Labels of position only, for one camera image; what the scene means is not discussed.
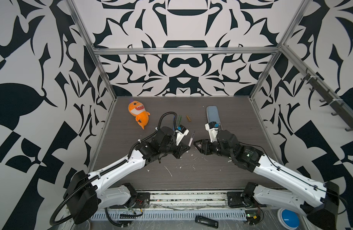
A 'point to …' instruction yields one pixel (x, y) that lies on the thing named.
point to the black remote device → (203, 220)
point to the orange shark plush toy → (137, 109)
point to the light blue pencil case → (213, 115)
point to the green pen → (180, 120)
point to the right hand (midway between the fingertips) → (196, 142)
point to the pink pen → (192, 138)
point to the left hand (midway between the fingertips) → (190, 145)
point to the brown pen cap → (188, 118)
